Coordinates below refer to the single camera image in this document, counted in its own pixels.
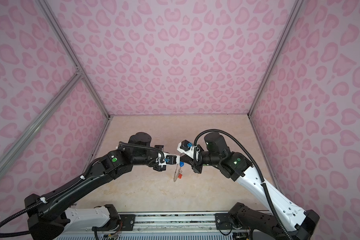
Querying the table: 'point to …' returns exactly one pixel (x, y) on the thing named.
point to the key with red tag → (180, 176)
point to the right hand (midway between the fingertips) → (182, 157)
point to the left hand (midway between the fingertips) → (177, 151)
